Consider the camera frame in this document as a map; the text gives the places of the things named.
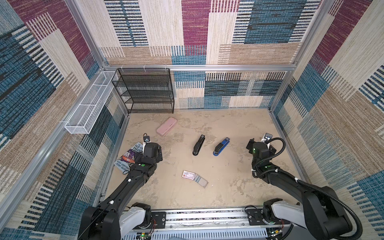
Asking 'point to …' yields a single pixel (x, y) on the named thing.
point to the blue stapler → (221, 146)
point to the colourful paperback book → (127, 160)
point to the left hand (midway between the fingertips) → (148, 149)
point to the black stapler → (198, 145)
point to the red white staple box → (188, 175)
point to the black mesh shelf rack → (145, 90)
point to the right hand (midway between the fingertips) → (260, 143)
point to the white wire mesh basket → (81, 121)
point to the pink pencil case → (166, 126)
